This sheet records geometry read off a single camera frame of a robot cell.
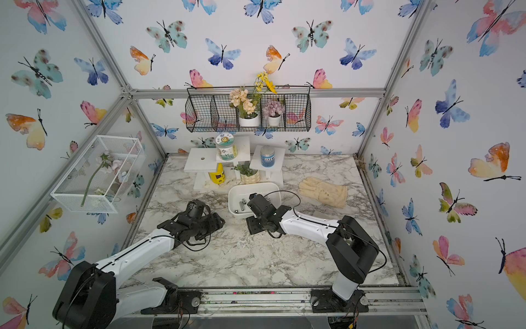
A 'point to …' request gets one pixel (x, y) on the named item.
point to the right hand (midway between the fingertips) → (254, 220)
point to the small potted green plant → (248, 175)
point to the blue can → (267, 156)
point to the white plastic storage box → (239, 195)
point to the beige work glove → (331, 195)
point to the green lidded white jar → (227, 149)
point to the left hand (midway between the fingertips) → (223, 222)
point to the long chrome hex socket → (242, 203)
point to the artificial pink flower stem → (107, 162)
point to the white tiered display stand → (203, 161)
